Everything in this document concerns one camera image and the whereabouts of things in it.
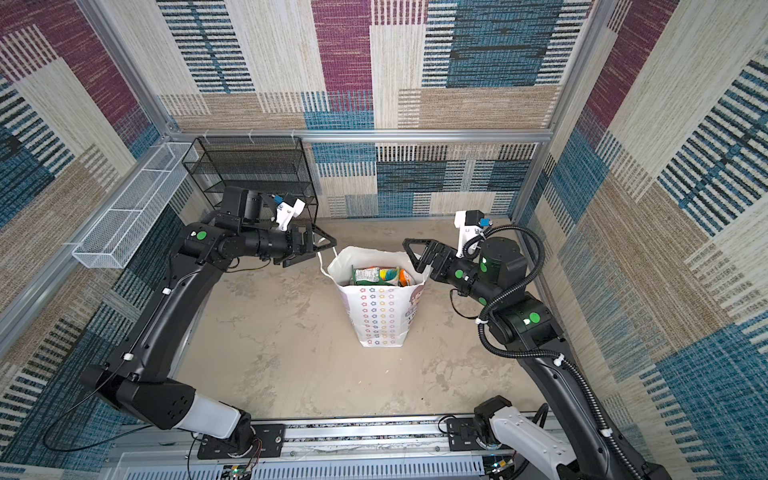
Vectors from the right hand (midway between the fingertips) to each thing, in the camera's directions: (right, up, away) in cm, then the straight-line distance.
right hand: (416, 253), depth 62 cm
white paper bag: (-8, -9, +10) cm, 15 cm away
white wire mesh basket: (-70, +4, +10) cm, 71 cm away
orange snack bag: (-1, -8, +21) cm, 23 cm away
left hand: (-19, +2, +5) cm, 20 cm away
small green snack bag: (-9, -6, +21) cm, 24 cm away
